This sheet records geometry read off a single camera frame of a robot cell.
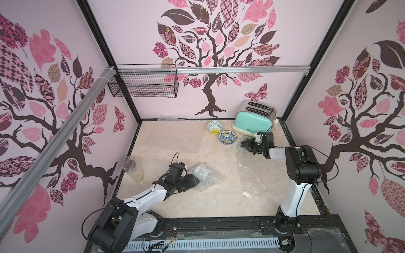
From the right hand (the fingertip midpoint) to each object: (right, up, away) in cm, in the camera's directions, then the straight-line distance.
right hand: (242, 141), depth 100 cm
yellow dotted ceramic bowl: (-17, +9, +14) cm, 24 cm away
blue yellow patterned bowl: (-9, +2, +8) cm, 12 cm away
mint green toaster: (+7, +16, -1) cm, 17 cm away
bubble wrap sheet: (-22, -20, -17) cm, 34 cm away
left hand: (-28, -24, -15) cm, 40 cm away
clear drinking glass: (-62, -12, -21) cm, 67 cm away
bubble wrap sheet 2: (+9, -20, -10) cm, 24 cm away
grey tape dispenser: (-1, -4, 0) cm, 4 cm away
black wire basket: (-60, +38, -5) cm, 71 cm away
